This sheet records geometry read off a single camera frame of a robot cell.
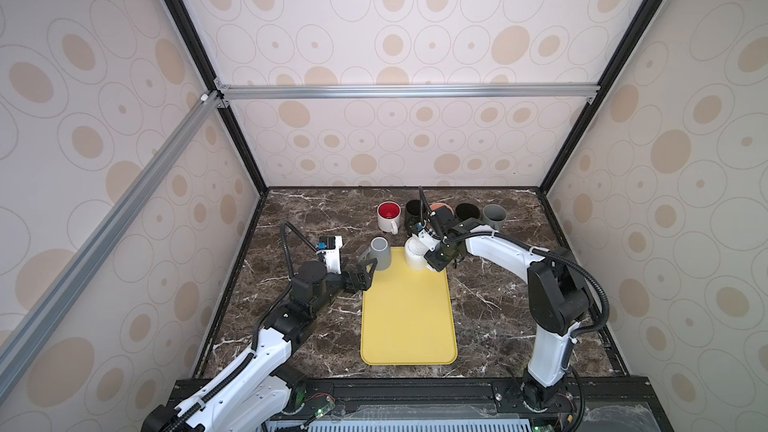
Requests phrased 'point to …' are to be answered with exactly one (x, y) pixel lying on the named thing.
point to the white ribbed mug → (414, 253)
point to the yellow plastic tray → (407, 316)
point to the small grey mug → (380, 250)
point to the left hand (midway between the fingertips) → (370, 258)
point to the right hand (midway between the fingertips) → (435, 257)
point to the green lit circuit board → (324, 409)
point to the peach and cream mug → (442, 209)
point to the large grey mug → (495, 216)
